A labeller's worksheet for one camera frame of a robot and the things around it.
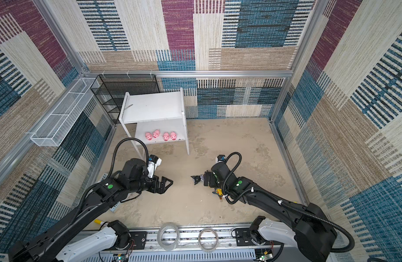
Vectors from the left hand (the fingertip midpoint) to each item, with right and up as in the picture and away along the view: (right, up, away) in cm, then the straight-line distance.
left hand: (166, 178), depth 75 cm
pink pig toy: (-3, +19, +14) cm, 24 cm away
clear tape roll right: (+15, -27, -2) cm, 31 cm away
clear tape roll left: (-2, -23, -2) cm, 23 cm away
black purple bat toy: (+13, -4, +16) cm, 21 cm away
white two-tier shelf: (-6, +28, +2) cm, 29 cm away
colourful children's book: (-37, -3, +15) cm, 40 cm away
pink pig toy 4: (+1, +19, +14) cm, 24 cm away
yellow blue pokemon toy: (+25, -9, +10) cm, 28 cm away
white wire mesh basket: (-47, +22, -3) cm, 52 cm away
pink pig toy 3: (-9, +21, +15) cm, 27 cm away
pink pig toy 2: (-13, +19, +15) cm, 27 cm away
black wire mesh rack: (-38, +46, +23) cm, 64 cm away
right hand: (+22, -2, +8) cm, 23 cm away
